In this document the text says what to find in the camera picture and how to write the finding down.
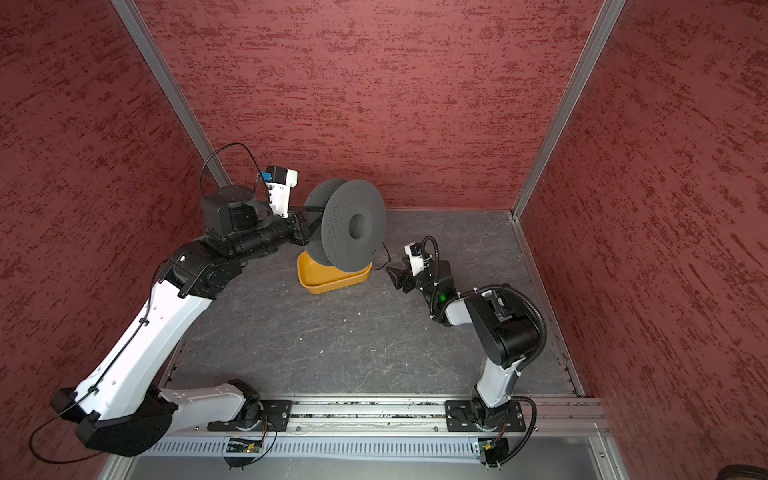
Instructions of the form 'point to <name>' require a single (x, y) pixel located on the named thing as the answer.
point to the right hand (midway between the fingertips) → (393, 266)
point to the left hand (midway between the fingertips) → (325, 218)
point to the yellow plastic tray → (319, 278)
